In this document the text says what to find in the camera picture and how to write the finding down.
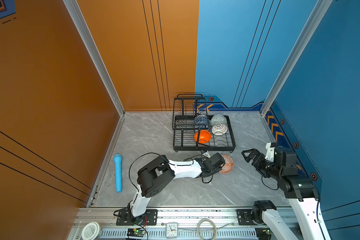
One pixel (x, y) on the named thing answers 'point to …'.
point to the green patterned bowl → (217, 119)
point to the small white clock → (171, 231)
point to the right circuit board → (267, 232)
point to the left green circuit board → (138, 232)
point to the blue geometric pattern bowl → (201, 122)
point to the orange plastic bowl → (205, 136)
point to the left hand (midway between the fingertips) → (221, 166)
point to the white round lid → (90, 231)
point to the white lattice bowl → (219, 129)
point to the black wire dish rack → (194, 130)
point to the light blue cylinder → (118, 158)
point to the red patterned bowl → (228, 166)
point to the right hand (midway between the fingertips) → (245, 156)
